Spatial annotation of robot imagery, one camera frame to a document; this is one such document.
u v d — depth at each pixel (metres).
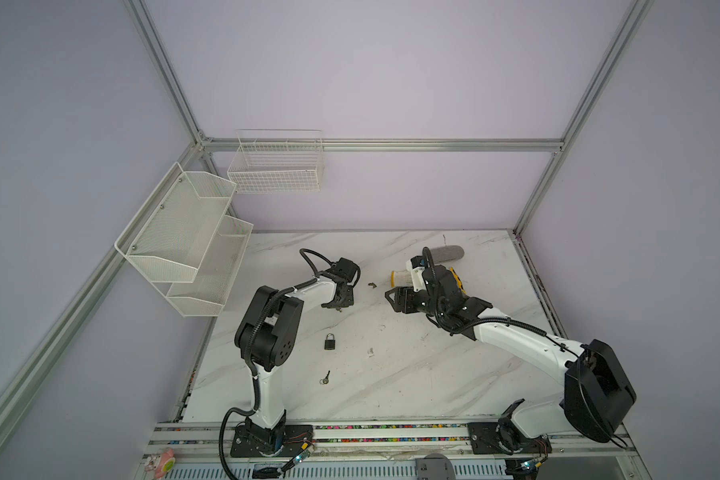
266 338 0.51
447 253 1.11
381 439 0.75
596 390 0.42
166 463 0.68
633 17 0.69
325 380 0.84
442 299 0.63
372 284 1.04
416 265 0.74
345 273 0.80
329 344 0.90
